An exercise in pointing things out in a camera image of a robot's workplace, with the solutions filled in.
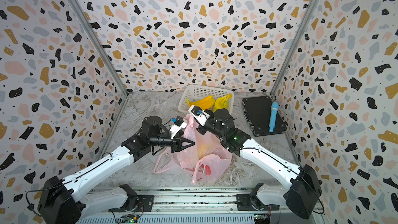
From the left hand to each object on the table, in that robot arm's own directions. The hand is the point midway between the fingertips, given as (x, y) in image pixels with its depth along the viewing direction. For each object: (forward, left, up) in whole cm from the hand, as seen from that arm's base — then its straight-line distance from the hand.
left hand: (194, 141), depth 69 cm
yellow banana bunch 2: (+40, -6, -19) cm, 45 cm away
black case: (+33, -41, -20) cm, 56 cm away
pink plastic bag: (-2, +4, -13) cm, 13 cm away
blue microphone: (+31, -50, -15) cm, 61 cm away
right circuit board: (-26, -31, -25) cm, 48 cm away
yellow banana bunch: (+7, -5, -19) cm, 21 cm away
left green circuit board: (-26, +30, -24) cm, 46 cm away
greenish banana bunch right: (+40, -16, -18) cm, 47 cm away
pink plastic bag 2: (-5, -6, -17) cm, 19 cm away
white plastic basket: (+51, +2, -20) cm, 55 cm away
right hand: (+11, 0, +7) cm, 13 cm away
